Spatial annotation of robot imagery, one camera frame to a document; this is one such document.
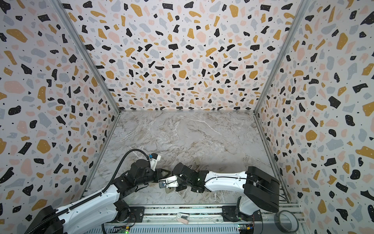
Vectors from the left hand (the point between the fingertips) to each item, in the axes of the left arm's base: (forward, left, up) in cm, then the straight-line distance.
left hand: (170, 171), depth 78 cm
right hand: (-1, +2, -1) cm, 2 cm away
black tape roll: (-24, -60, -6) cm, 65 cm away
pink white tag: (-20, -7, -9) cm, 23 cm away
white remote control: (-8, +1, -5) cm, 9 cm away
